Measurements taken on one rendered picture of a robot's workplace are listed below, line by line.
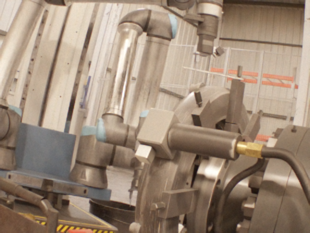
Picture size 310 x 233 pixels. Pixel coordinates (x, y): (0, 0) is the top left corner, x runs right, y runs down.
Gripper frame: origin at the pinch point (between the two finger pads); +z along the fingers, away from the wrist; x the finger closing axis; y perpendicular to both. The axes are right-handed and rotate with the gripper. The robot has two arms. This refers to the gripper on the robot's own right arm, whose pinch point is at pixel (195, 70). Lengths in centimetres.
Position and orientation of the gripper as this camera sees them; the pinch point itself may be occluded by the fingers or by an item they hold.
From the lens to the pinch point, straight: 161.4
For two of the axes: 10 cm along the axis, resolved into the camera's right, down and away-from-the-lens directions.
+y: 9.7, 1.6, 1.6
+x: -1.6, -0.3, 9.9
